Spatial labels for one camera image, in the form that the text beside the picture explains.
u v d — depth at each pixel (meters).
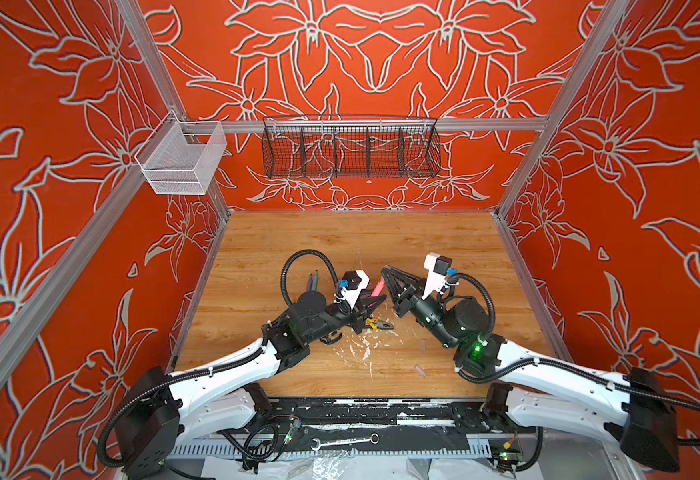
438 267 0.56
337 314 0.61
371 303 0.64
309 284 0.97
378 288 0.65
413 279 0.60
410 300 0.56
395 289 0.59
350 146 0.98
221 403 0.56
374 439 0.70
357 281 0.59
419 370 0.80
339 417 0.74
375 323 0.88
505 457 0.68
